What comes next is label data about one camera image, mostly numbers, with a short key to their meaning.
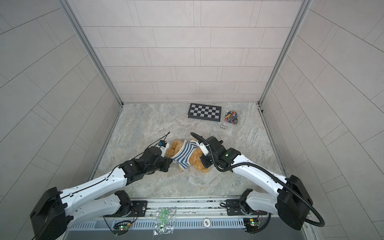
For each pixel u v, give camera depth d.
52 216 0.38
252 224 0.68
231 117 1.05
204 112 1.08
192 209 0.72
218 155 0.60
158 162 0.61
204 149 0.70
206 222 0.68
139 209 0.71
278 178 0.43
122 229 0.64
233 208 0.71
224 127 1.02
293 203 0.39
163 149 0.71
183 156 0.77
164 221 0.68
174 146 0.84
